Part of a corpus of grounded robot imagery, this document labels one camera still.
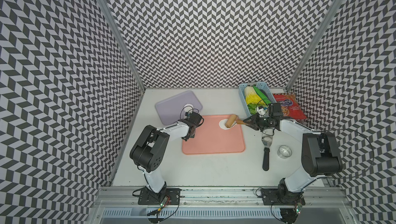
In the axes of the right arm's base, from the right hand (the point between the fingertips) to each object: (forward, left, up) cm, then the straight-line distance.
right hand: (244, 124), depth 90 cm
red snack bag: (+15, -33, -3) cm, 37 cm away
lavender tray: (+19, +49, -11) cm, 54 cm away
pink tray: (-6, +20, -7) cm, 22 cm away
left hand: (-2, +37, -7) cm, 38 cm away
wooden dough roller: (+6, +6, -5) cm, 10 cm away
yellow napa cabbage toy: (+21, -8, +1) cm, 22 cm away
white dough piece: (+5, +12, -7) cm, 15 cm away
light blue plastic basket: (+33, -19, -2) cm, 39 cm away
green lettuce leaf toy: (+13, -7, -2) cm, 15 cm away
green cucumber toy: (+25, -17, -3) cm, 31 cm away
